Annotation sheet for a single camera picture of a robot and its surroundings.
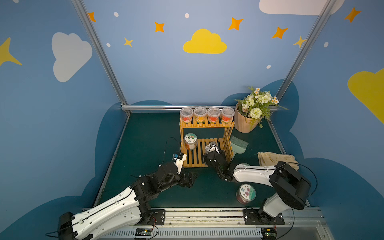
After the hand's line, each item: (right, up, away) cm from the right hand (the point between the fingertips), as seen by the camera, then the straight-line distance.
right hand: (213, 151), depth 90 cm
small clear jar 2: (-8, +22, -14) cm, 28 cm away
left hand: (-13, -6, -18) cm, 23 cm away
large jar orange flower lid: (-14, +6, +3) cm, 15 cm away
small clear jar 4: (+5, +21, -15) cm, 27 cm away
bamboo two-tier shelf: (+6, +11, +5) cm, 14 cm away
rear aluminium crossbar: (-65, +30, +28) cm, 77 cm away
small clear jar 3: (-2, +21, -15) cm, 26 cm away
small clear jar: (-16, +21, -15) cm, 30 cm away
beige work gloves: (+38, -6, +5) cm, 39 cm away
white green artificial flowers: (+26, +27, -2) cm, 38 cm away
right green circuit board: (+25, -38, -17) cm, 49 cm away
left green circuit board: (-37, -37, -18) cm, 55 cm away
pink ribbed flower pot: (+23, +17, +11) cm, 30 cm away
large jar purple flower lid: (+15, -19, -15) cm, 29 cm away
